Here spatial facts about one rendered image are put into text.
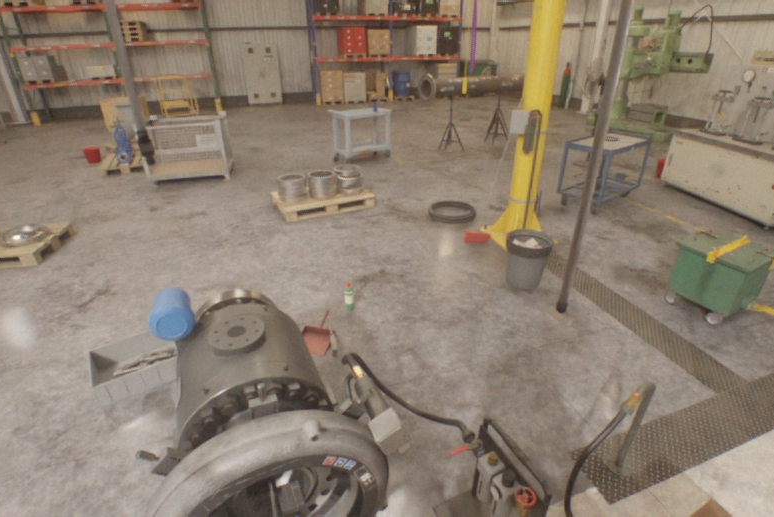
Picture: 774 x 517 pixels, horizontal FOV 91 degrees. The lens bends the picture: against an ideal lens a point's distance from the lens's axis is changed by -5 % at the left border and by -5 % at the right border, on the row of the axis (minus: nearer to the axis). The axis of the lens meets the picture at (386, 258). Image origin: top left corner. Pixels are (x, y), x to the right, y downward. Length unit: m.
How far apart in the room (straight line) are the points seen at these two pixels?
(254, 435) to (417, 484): 1.20
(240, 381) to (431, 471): 1.17
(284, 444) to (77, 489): 1.65
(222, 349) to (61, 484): 1.40
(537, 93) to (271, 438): 3.68
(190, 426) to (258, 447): 0.45
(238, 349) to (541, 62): 3.51
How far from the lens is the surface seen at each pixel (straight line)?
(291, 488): 1.32
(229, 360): 1.61
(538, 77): 4.19
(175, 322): 1.75
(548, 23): 4.18
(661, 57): 11.52
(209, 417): 1.54
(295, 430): 1.23
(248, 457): 1.21
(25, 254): 5.35
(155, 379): 3.00
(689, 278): 3.89
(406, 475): 2.27
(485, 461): 1.79
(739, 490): 2.79
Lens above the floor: 1.90
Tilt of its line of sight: 28 degrees down
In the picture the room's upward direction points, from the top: 1 degrees counter-clockwise
